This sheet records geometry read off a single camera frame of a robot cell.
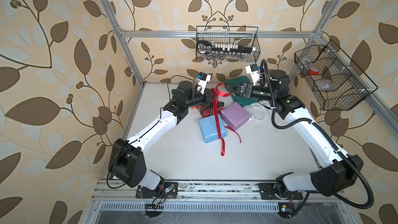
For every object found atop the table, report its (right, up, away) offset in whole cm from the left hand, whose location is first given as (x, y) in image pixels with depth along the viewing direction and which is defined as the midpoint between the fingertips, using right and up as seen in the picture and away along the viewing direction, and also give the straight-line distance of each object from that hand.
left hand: (216, 90), depth 73 cm
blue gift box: (-3, -22, +17) cm, 28 cm away
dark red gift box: (-3, -12, +23) cm, 26 cm away
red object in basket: (+52, +11, +8) cm, 54 cm away
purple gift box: (+13, -15, +21) cm, 29 cm away
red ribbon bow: (+3, 0, 0) cm, 3 cm away
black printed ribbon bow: (+4, -8, +26) cm, 28 cm away
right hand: (+6, +1, -4) cm, 7 cm away
